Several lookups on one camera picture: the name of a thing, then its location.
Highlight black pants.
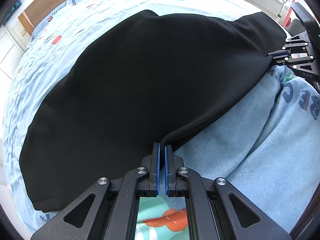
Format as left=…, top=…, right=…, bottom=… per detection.
left=20, top=10, right=286, bottom=212

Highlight blue patterned bed sheet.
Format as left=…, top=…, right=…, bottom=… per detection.
left=3, top=0, right=319, bottom=233

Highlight white wardrobe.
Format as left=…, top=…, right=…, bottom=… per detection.
left=0, top=25, right=23, bottom=79

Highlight wooden headboard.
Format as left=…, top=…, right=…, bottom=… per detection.
left=17, top=0, right=101, bottom=36

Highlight teal left curtain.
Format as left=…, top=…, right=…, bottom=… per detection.
left=1, top=0, right=22, bottom=25

